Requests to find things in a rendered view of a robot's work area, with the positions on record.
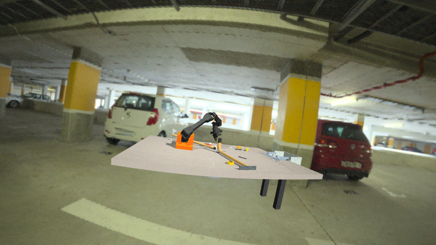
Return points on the long wooden-handled scraper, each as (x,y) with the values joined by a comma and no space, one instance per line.
(242,167)

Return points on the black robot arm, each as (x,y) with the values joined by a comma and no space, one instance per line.
(188,131)

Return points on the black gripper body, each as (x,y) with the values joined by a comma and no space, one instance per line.
(214,132)

